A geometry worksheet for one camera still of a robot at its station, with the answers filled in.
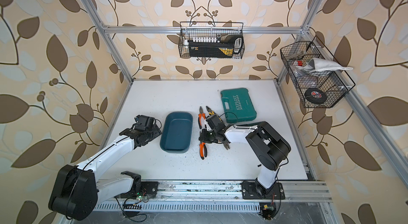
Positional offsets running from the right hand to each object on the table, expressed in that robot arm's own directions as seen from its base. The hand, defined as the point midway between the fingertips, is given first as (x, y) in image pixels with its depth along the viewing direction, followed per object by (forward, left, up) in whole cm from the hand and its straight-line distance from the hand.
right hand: (200, 138), depth 91 cm
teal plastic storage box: (+5, +14, -1) cm, 15 cm away
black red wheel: (+5, -55, +29) cm, 63 cm away
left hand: (+2, +24, +6) cm, 25 cm away
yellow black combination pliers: (+17, -7, 0) cm, 19 cm away
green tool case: (+19, -24, +5) cm, 31 cm away
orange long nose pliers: (-8, -2, +2) cm, 8 cm away
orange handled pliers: (+16, 0, 0) cm, 16 cm away
